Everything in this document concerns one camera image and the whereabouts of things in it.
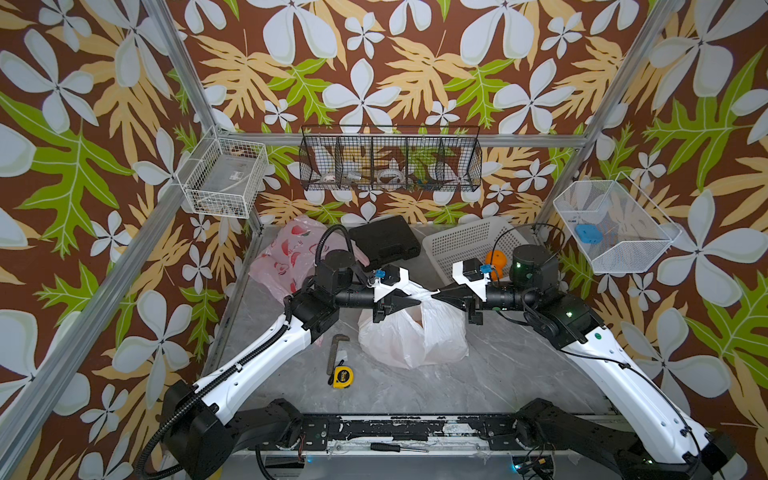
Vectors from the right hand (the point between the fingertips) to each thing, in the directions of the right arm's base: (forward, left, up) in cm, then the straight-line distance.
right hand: (434, 292), depth 61 cm
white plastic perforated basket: (+44, -31, -33) cm, 64 cm away
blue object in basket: (+25, -48, -9) cm, 55 cm away
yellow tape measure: (-7, +22, -33) cm, 40 cm away
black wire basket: (+54, +6, -3) cm, 54 cm away
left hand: (+2, +3, -3) cm, 5 cm away
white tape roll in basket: (+50, +8, -8) cm, 51 cm away
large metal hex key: (+1, +26, -35) cm, 43 cm away
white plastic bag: (-4, -1, -11) cm, 12 cm away
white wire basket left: (+39, +57, +1) cm, 69 cm away
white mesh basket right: (+25, -55, -7) cm, 61 cm away
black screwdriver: (-24, +8, -34) cm, 42 cm away
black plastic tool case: (+40, +10, -28) cm, 49 cm away
